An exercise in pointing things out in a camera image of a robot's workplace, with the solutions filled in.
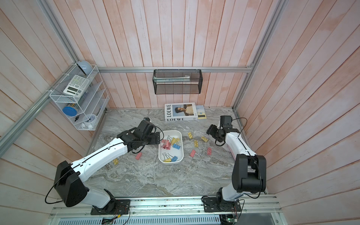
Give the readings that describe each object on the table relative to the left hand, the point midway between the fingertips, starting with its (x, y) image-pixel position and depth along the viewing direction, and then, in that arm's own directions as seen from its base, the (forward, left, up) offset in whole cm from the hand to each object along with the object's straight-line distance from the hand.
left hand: (153, 139), depth 83 cm
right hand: (+10, -37, -5) cm, 38 cm away
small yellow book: (+35, -35, -14) cm, 51 cm away
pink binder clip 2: (-4, +11, -15) cm, 19 cm away
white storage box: (+1, -10, -16) cm, 19 cm away
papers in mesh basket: (+34, -9, +19) cm, 40 cm away
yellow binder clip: (+12, -24, -14) cm, 30 cm away
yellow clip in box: (-8, -8, -14) cm, 18 cm away
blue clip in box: (-6, -13, -14) cm, 20 cm away
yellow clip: (+9, -34, -14) cm, 38 cm away
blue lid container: (+8, +46, +15) cm, 49 cm away
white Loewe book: (+35, -17, -13) cm, 41 cm away
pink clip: (0, -37, -15) cm, 39 cm away
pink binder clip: (-2, -25, -15) cm, 29 cm away
